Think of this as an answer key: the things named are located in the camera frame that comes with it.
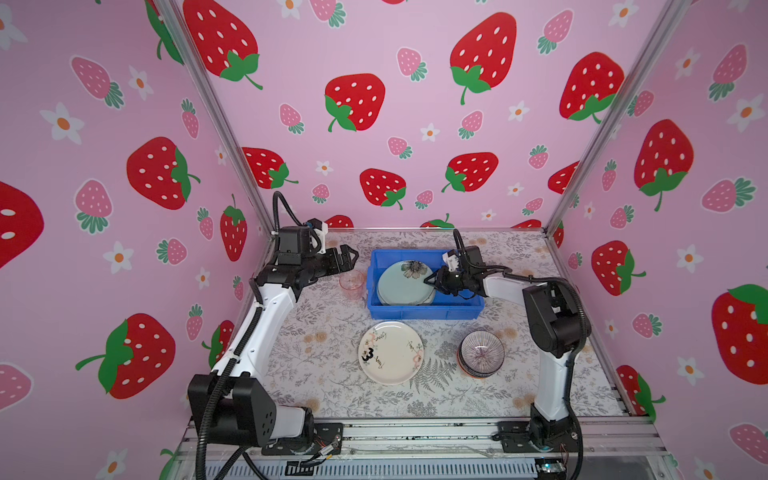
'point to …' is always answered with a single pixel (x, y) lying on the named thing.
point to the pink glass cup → (352, 284)
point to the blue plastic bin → (444, 305)
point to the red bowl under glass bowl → (474, 373)
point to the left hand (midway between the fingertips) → (345, 255)
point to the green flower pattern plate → (402, 283)
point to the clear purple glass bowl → (482, 352)
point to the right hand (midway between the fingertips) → (425, 280)
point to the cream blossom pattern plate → (391, 352)
